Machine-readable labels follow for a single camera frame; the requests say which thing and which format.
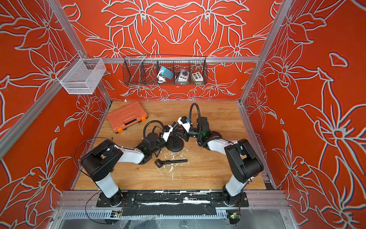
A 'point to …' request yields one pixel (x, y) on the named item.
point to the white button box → (197, 77)
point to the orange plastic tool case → (123, 118)
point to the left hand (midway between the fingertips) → (177, 134)
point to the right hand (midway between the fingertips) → (173, 130)
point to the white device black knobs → (183, 76)
